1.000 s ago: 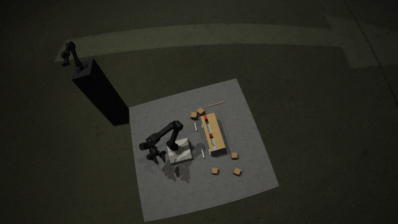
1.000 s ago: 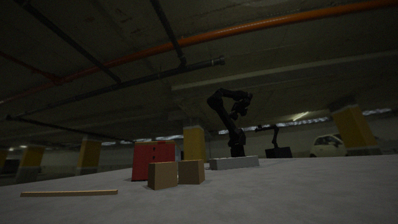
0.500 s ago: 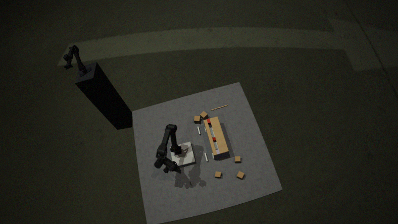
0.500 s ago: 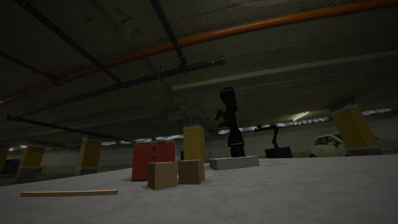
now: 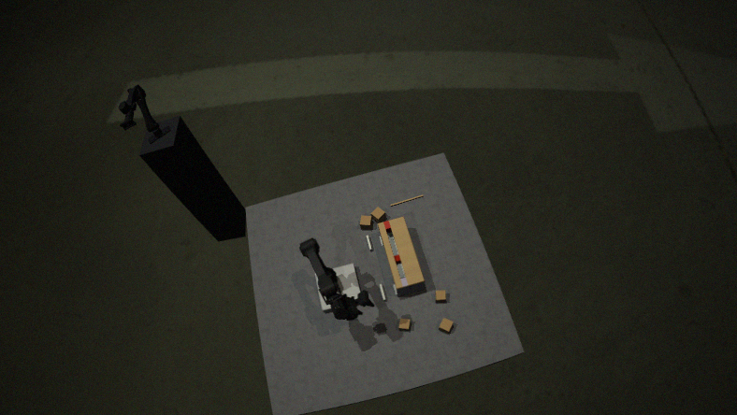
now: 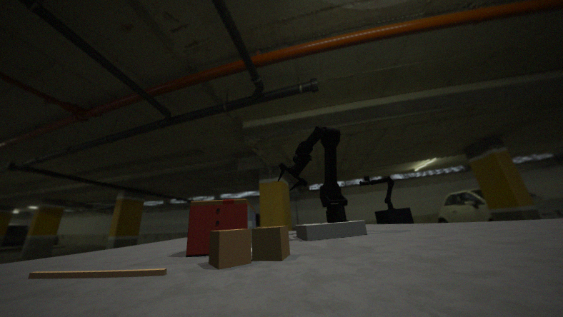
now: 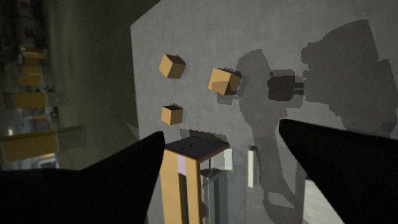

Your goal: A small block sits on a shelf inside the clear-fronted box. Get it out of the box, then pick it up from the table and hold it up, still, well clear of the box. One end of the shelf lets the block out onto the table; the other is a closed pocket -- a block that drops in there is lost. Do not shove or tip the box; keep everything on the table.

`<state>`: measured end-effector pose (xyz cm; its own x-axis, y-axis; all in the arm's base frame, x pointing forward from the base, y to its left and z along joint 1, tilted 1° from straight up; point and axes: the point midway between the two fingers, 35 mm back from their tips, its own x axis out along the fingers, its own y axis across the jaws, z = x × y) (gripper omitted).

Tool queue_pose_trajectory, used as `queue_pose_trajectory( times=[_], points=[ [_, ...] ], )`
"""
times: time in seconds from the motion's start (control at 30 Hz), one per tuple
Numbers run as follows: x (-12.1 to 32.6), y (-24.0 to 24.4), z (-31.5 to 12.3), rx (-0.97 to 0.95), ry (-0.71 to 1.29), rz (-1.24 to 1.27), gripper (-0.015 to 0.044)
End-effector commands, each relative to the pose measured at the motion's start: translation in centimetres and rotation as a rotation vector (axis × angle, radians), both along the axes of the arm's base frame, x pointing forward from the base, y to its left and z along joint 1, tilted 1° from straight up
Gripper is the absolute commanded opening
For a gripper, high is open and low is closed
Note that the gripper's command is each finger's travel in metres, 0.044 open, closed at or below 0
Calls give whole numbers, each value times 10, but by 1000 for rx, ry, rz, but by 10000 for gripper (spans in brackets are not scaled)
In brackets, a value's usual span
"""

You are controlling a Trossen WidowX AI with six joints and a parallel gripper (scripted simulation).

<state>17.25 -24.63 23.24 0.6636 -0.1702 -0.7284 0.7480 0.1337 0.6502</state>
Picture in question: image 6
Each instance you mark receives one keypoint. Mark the tan flat bar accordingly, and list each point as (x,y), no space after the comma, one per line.
(97,274)

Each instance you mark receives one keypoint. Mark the brown cardboard box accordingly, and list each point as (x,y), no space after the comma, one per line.
(230,248)
(270,243)

